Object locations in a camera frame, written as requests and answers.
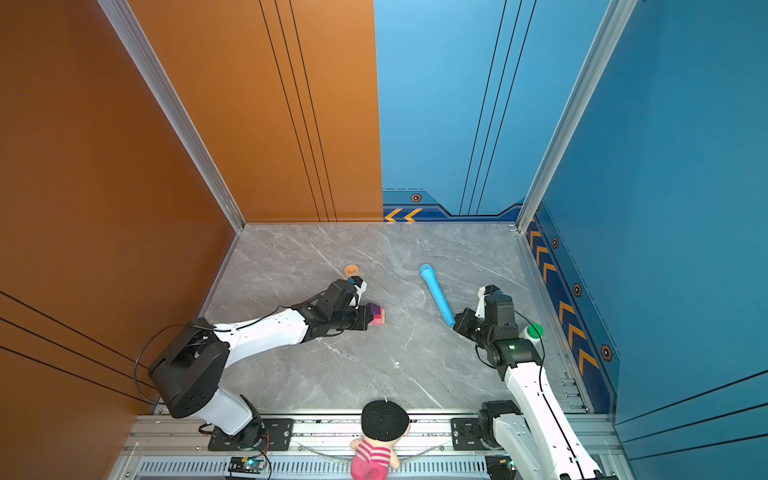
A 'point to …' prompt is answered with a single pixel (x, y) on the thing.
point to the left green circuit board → (251, 465)
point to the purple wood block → (375, 309)
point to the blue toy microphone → (427, 271)
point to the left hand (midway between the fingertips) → (376, 314)
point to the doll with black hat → (383, 424)
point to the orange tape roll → (352, 270)
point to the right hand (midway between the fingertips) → (452, 316)
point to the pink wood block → (377, 320)
